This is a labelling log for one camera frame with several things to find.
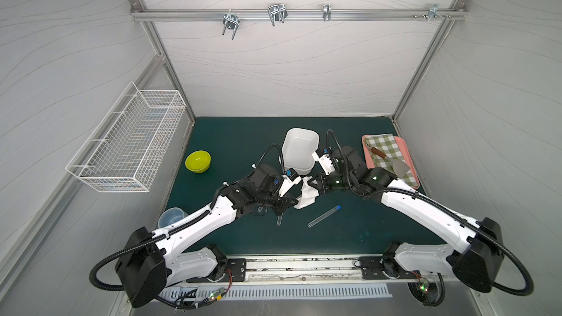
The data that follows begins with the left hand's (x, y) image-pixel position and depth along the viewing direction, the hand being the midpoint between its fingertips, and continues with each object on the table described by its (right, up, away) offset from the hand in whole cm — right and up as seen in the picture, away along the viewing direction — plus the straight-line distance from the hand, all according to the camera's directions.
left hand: (296, 202), depth 75 cm
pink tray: (+37, +11, +28) cm, 48 cm away
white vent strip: (-29, -29, -5) cm, 41 cm away
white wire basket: (-55, +18, -7) cm, 58 cm away
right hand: (+4, +7, 0) cm, 8 cm away
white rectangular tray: (+3, +19, +33) cm, 38 cm away
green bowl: (-45, +11, +26) cm, 53 cm away
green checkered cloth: (+47, +18, +33) cm, 60 cm away
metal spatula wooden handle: (+49, +9, +25) cm, 56 cm away
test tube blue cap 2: (+15, -7, +12) cm, 21 cm away
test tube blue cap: (-6, -10, +9) cm, 15 cm away
